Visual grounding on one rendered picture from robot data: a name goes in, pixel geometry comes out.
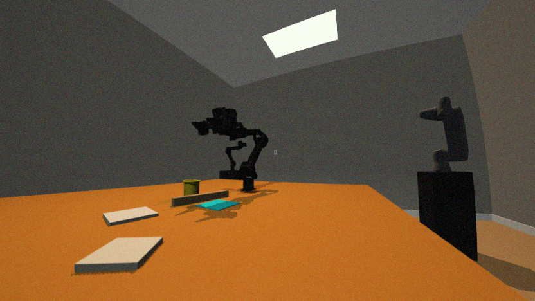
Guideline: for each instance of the beige flat rectangular pad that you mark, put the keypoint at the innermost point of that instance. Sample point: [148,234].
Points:
[130,215]

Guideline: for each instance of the beige flat slab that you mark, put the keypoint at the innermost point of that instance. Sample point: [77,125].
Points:
[120,254]

